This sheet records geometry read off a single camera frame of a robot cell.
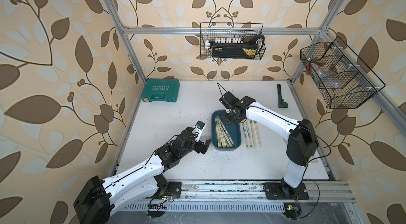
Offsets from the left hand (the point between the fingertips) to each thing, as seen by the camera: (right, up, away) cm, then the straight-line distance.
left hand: (204, 134), depth 79 cm
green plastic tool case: (-32, +24, +31) cm, 50 cm away
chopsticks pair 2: (+29, -3, +15) cm, 32 cm away
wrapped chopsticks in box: (+11, -5, +12) cm, 17 cm away
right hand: (+13, +6, +9) cm, 17 cm away
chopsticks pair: (+26, -3, +15) cm, 30 cm away
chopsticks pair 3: (+31, -3, +14) cm, 35 cm away
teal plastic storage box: (+18, -1, +15) cm, 23 cm away
